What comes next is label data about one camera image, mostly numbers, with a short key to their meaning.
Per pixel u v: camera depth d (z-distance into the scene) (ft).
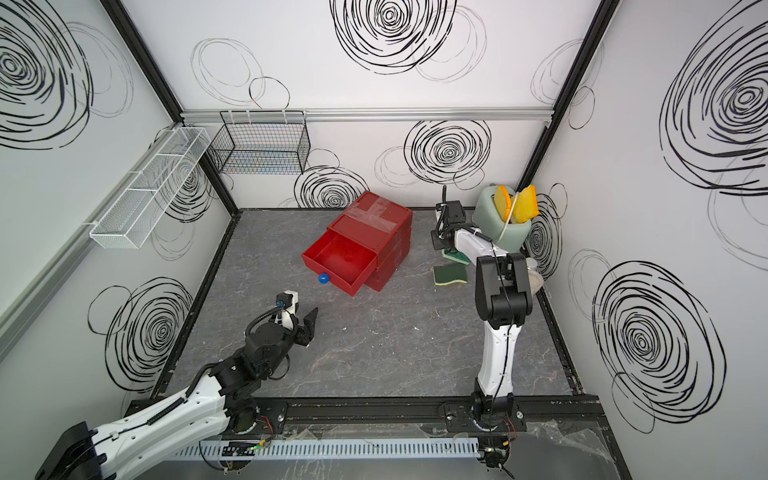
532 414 2.49
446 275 3.26
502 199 3.08
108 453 1.43
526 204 3.12
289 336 2.24
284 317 2.24
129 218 2.35
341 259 2.86
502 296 1.81
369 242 2.69
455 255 3.30
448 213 2.67
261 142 3.17
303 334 2.37
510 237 3.13
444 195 2.91
